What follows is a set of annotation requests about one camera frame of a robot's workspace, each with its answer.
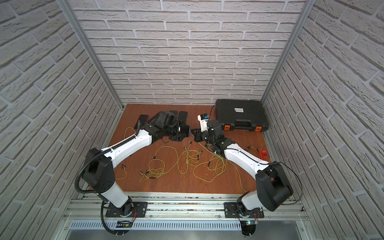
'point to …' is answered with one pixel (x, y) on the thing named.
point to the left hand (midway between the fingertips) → (190, 125)
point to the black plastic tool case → (242, 114)
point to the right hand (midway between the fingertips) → (193, 130)
